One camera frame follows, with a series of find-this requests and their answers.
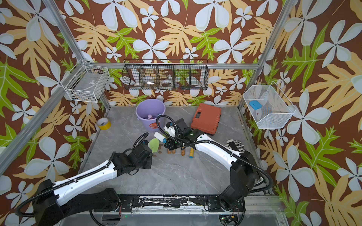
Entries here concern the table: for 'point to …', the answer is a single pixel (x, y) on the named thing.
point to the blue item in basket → (255, 104)
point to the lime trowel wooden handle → (153, 143)
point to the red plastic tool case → (206, 118)
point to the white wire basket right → (268, 106)
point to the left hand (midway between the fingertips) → (152, 159)
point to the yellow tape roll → (103, 123)
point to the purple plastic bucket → (147, 111)
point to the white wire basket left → (86, 83)
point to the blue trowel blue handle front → (159, 114)
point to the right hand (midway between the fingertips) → (163, 145)
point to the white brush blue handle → (160, 137)
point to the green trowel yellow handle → (191, 153)
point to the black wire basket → (165, 74)
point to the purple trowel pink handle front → (150, 117)
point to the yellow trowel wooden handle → (183, 152)
